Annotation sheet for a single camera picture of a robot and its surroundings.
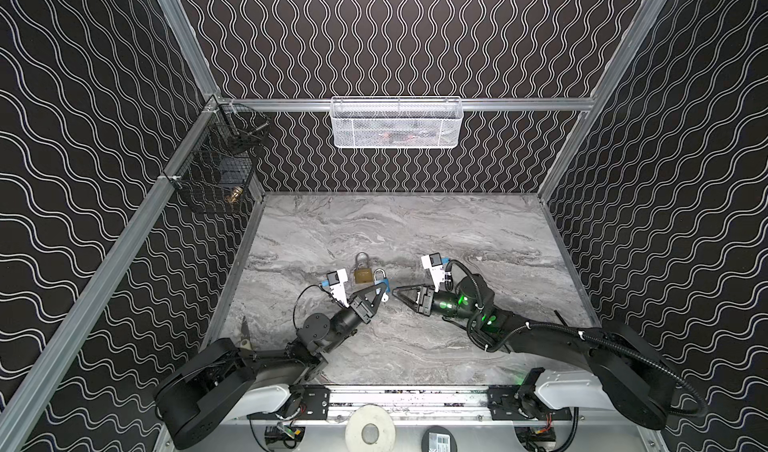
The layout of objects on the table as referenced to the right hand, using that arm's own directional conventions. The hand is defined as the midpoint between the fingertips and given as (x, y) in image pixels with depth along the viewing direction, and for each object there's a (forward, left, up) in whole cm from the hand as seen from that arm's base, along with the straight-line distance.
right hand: (395, 294), depth 73 cm
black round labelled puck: (-27, -10, -18) cm, 34 cm away
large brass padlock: (+17, +11, -18) cm, 27 cm away
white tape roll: (-25, +6, -19) cm, 32 cm away
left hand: (-1, +1, +3) cm, 3 cm away
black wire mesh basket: (+38, +57, +8) cm, 69 cm away
